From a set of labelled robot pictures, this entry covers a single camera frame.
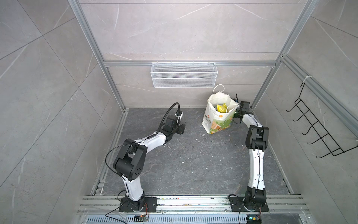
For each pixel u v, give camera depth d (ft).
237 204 2.39
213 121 3.01
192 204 2.45
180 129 2.76
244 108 3.12
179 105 2.46
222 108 3.04
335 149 1.91
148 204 2.40
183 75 3.31
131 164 1.57
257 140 2.30
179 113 2.63
